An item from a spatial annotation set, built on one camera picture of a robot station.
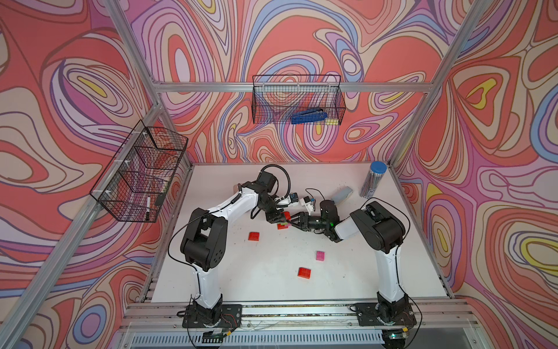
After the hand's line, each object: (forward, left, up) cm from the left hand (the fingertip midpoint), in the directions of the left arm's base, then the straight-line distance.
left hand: (284, 213), depth 91 cm
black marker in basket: (-9, +47, +17) cm, 50 cm away
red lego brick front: (-22, -8, -7) cm, 25 cm away
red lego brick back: (-8, +13, -6) cm, 16 cm away
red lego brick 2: (-3, +1, -7) cm, 7 cm away
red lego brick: (-1, -1, +1) cm, 2 cm away
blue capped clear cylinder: (+14, -40, +12) cm, 45 cm away
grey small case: (+14, -29, -5) cm, 32 cm away
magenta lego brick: (-16, -15, -7) cm, 23 cm away
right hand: (-3, -2, -6) cm, 7 cm away
